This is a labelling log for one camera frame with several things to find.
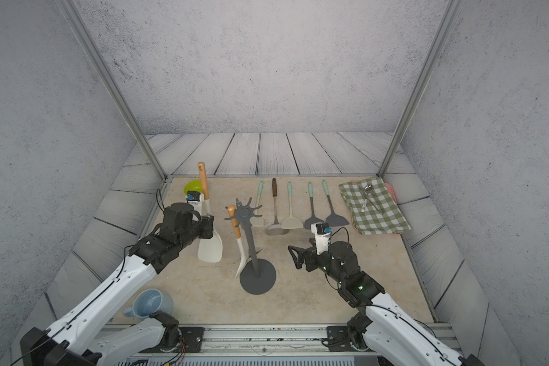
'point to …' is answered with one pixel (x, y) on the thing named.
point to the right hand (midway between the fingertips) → (301, 244)
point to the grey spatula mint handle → (332, 219)
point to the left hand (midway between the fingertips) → (216, 217)
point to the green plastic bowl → (193, 185)
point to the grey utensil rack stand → (257, 277)
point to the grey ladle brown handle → (276, 229)
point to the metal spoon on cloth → (364, 207)
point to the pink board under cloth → (390, 188)
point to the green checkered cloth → (374, 210)
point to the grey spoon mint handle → (313, 219)
